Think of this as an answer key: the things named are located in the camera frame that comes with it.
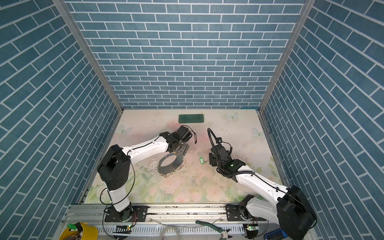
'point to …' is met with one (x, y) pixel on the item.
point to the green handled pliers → (224, 233)
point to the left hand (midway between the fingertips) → (180, 146)
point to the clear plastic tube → (169, 227)
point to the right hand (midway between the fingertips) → (214, 152)
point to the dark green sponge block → (183, 118)
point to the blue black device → (277, 234)
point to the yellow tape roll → (79, 231)
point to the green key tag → (201, 160)
